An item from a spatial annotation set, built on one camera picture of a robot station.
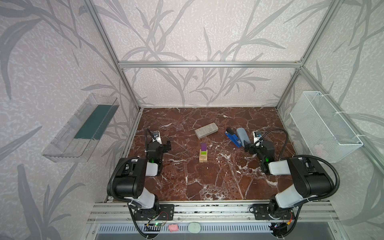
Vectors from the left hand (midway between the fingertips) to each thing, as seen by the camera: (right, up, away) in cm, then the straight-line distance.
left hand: (161, 134), depth 94 cm
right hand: (+59, -1, +2) cm, 59 cm away
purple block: (+27, -8, +2) cm, 28 cm away
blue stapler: (+45, 0, +7) cm, 46 cm away
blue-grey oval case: (+54, -2, +7) cm, 54 cm away
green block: (+27, -11, -4) cm, 29 cm away
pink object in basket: (+85, -6, -20) cm, 87 cm away
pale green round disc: (+22, -41, -26) cm, 53 cm away
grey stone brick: (+29, +2, +9) cm, 30 cm away
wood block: (+26, -14, -4) cm, 30 cm away
